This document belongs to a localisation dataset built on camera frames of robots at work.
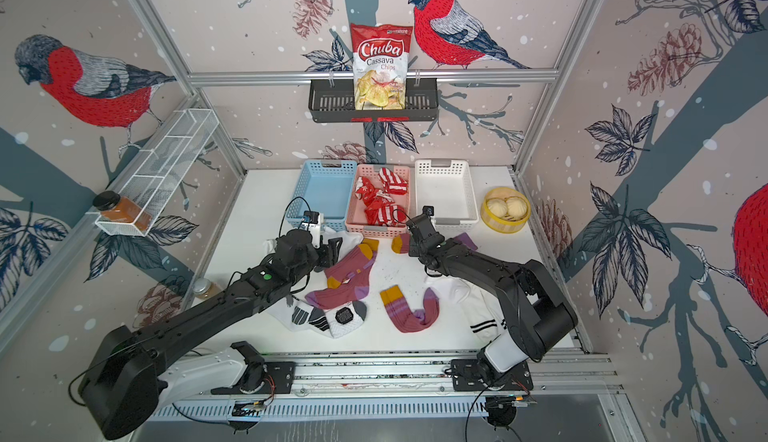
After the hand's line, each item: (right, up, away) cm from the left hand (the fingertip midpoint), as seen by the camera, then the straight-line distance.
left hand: (338, 233), depth 82 cm
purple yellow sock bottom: (+20, -24, -1) cm, 31 cm away
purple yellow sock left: (+2, -15, +8) cm, 17 cm away
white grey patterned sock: (-10, -23, -1) cm, 25 cm away
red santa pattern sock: (+11, +6, +22) cm, 25 cm away
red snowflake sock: (+6, +11, +28) cm, 31 cm away
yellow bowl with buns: (+54, +5, +18) cm, 58 cm away
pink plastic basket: (+3, +1, +22) cm, 22 cm away
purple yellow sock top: (+19, -6, +16) cm, 25 cm away
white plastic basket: (+39, +12, +35) cm, 53 cm away
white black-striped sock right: (+42, -23, +2) cm, 47 cm away
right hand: (+24, -3, +11) cm, 26 cm away
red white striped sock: (+15, +15, +28) cm, 35 cm away
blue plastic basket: (-10, +12, +31) cm, 35 cm away
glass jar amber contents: (-35, -14, -4) cm, 38 cm away
